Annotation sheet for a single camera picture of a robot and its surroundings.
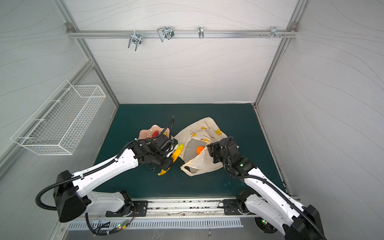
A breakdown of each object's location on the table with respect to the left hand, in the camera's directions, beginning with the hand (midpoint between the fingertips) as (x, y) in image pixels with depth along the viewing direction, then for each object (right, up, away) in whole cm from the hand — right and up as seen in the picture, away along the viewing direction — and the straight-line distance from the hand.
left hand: (172, 160), depth 77 cm
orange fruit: (+14, +3, +16) cm, 21 cm away
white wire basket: (-52, +19, -8) cm, 56 cm away
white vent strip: (-1, -28, -7) cm, 29 cm away
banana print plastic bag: (+13, +2, -4) cm, 14 cm away
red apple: (-14, +12, +20) cm, 27 cm away
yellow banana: (+1, +3, -3) cm, 5 cm away
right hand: (+18, +11, 0) cm, 21 cm away
